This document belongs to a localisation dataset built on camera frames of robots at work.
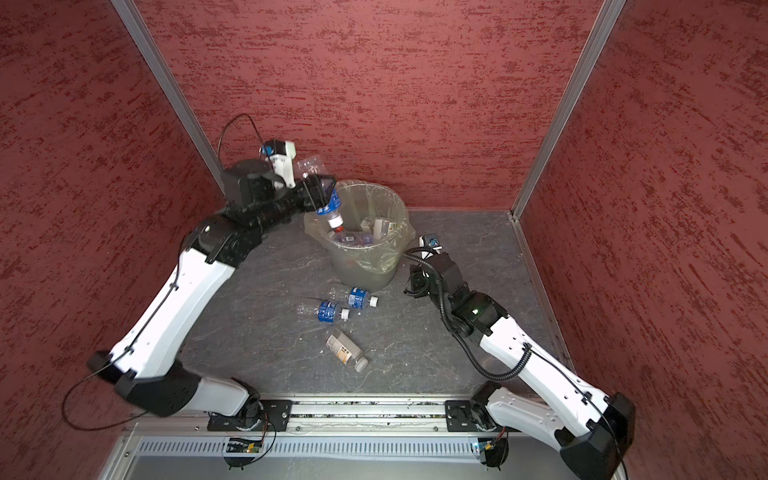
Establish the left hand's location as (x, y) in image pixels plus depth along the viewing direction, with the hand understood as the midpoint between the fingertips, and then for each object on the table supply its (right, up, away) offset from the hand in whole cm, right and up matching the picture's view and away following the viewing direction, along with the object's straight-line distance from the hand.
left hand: (325, 192), depth 65 cm
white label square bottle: (+14, -7, +25) cm, 29 cm away
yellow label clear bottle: (+2, -41, +15) cm, 44 cm away
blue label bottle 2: (-4, -33, +23) cm, 40 cm away
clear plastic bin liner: (+9, -7, +30) cm, 32 cm away
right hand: (+22, -19, +10) cm, 30 cm away
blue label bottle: (+5, -29, +25) cm, 39 cm away
